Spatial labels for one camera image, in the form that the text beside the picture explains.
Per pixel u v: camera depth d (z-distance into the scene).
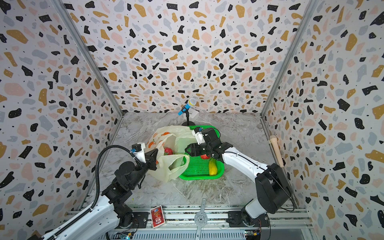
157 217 0.73
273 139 1.07
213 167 0.88
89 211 0.49
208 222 0.73
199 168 0.92
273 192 0.43
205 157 0.92
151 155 0.70
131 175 0.56
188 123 1.10
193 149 0.73
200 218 0.75
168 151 0.92
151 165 0.67
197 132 0.76
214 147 0.65
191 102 0.92
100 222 0.57
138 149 0.63
